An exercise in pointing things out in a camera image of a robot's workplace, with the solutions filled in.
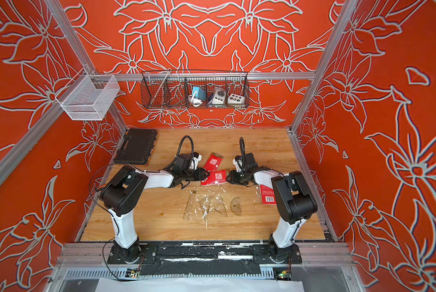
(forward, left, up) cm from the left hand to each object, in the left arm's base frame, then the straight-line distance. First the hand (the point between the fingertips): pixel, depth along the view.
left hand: (209, 173), depth 95 cm
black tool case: (+13, +44, +3) cm, 46 cm away
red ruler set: (-1, -3, -1) cm, 4 cm away
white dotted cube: (+30, -12, +27) cm, 42 cm away
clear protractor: (-15, -15, -4) cm, 22 cm away
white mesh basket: (+23, +64, +29) cm, 74 cm away
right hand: (-2, -9, -1) cm, 9 cm away
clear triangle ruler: (-16, -6, -4) cm, 17 cm away
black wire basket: (+35, +25, +28) cm, 52 cm away
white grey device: (+28, -4, +30) cm, 41 cm away
